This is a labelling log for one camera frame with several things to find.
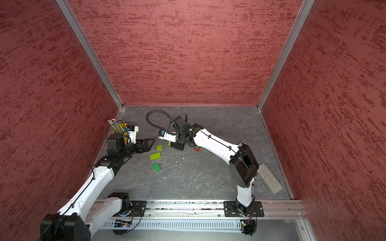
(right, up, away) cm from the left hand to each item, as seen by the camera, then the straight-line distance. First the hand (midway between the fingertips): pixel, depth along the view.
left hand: (148, 143), depth 82 cm
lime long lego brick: (+1, -10, +9) cm, 14 cm away
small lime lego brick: (+2, -5, +13) cm, 14 cm away
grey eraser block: (+68, -21, -1) cm, 71 cm away
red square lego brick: (+27, -7, +15) cm, 31 cm away
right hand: (+14, -1, +2) cm, 14 cm away
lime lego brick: (+12, 0, -1) cm, 12 cm away
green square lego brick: (+3, -15, +4) cm, 16 cm away
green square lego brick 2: (+28, +2, -23) cm, 36 cm away
